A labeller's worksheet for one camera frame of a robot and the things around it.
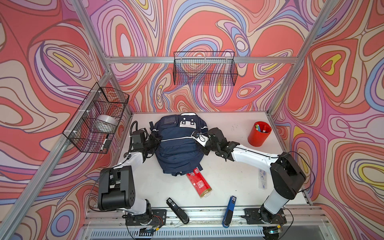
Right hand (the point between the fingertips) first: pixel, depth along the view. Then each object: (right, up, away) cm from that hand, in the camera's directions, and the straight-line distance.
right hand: (199, 143), depth 88 cm
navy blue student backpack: (-13, -5, -4) cm, 14 cm away
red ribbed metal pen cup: (+38, +6, +3) cm, 38 cm away
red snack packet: (0, -22, -4) cm, 23 cm away
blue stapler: (+14, -32, -16) cm, 38 cm away
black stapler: (-10, -33, -15) cm, 37 cm away
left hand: (-22, +5, +3) cm, 23 cm away
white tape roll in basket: (-46, +12, -17) cm, 51 cm away
